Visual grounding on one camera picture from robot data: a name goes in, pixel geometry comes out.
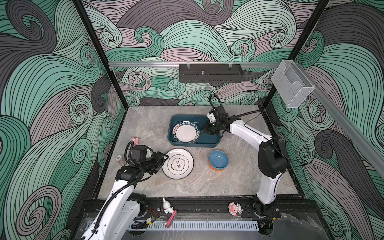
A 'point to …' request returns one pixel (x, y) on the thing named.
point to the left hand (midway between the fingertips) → (167, 158)
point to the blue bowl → (218, 160)
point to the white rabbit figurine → (166, 206)
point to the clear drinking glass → (158, 129)
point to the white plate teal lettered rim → (185, 132)
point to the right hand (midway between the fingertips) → (201, 129)
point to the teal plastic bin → (205, 140)
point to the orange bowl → (214, 169)
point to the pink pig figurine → (234, 208)
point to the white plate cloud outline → (179, 165)
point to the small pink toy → (135, 140)
